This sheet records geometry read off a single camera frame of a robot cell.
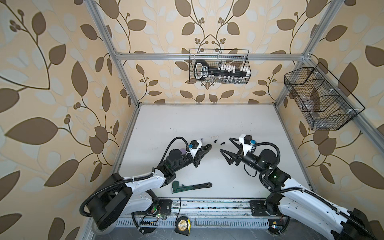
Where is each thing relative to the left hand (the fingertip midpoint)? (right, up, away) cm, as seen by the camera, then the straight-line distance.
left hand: (207, 148), depth 75 cm
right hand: (+9, +2, -5) cm, 10 cm away
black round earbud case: (+1, +1, 0) cm, 1 cm away
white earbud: (+6, +2, +26) cm, 26 cm away
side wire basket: (+58, +22, -2) cm, 62 cm away
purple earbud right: (-3, +1, +25) cm, 25 cm away
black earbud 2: (+12, -1, +23) cm, 26 cm away
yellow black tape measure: (-12, -34, -8) cm, 37 cm away
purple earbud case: (-11, +1, -10) cm, 15 cm away
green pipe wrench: (-16, -23, +5) cm, 28 cm away
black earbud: (+7, 0, +24) cm, 25 cm away
